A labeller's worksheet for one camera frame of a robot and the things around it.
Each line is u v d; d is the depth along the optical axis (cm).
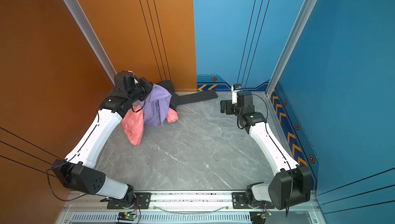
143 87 65
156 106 85
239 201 72
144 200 74
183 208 72
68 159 41
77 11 77
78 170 39
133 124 87
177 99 109
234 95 71
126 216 71
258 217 70
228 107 72
